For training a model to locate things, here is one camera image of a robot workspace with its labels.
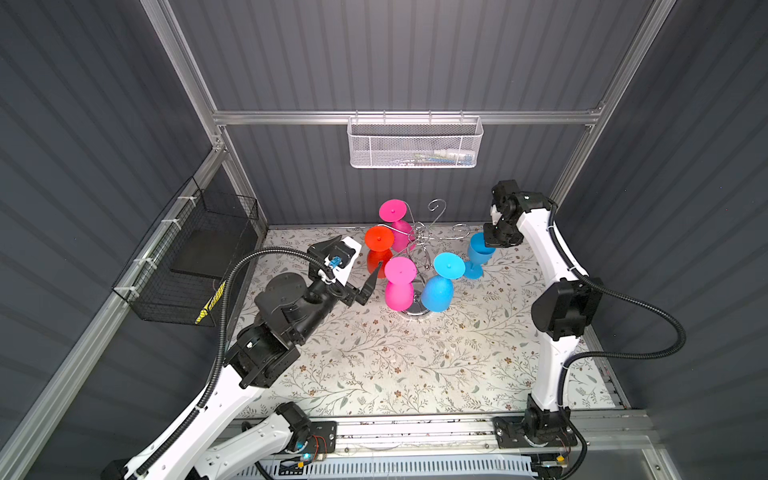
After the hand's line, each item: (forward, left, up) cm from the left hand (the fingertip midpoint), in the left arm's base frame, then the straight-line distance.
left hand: (357, 249), depth 58 cm
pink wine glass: (+21, -9, -9) cm, 24 cm away
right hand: (+20, -41, -23) cm, 51 cm away
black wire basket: (+8, +44, -15) cm, 47 cm away
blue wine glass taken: (+16, -34, -23) cm, 45 cm away
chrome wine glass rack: (+12, -15, -10) cm, 22 cm away
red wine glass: (+11, -5, -10) cm, 16 cm away
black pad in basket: (+12, +38, -13) cm, 42 cm away
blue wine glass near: (0, -18, -17) cm, 25 cm away
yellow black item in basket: (-1, +35, -16) cm, 38 cm away
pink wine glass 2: (+3, -9, -20) cm, 22 cm away
